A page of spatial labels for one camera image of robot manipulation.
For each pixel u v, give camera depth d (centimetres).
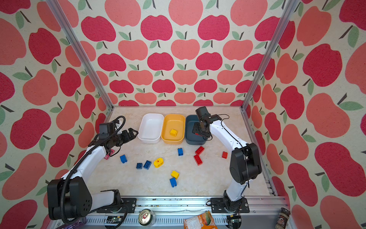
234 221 72
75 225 67
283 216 69
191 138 95
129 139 77
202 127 65
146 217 62
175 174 84
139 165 87
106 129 66
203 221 68
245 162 49
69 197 41
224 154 92
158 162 88
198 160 90
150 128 110
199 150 93
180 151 93
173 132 102
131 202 76
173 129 104
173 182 81
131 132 78
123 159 89
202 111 71
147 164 88
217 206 73
